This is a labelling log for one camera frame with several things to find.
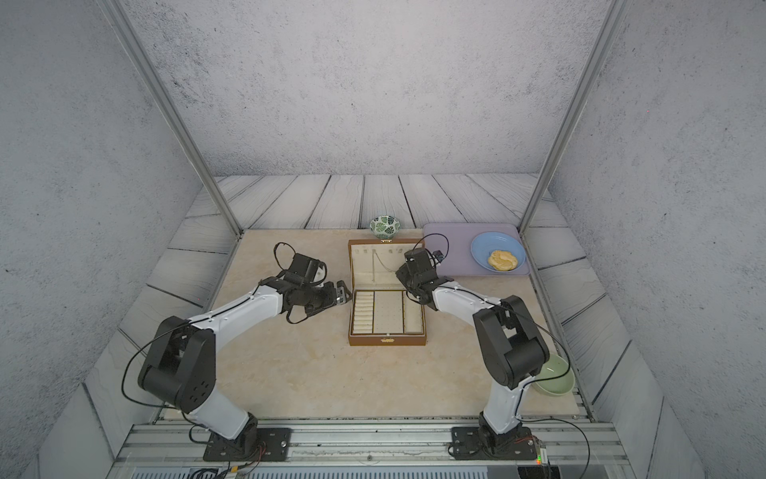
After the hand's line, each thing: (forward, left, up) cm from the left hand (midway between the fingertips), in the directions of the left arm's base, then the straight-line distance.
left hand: (346, 300), depth 89 cm
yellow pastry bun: (+19, -53, -6) cm, 57 cm away
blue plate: (+28, -49, -6) cm, 57 cm away
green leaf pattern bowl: (+39, -12, -8) cm, 41 cm away
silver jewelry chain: (+12, -8, +8) cm, 16 cm away
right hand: (+10, -16, +2) cm, 19 cm away
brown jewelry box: (-2, -10, -4) cm, 11 cm away
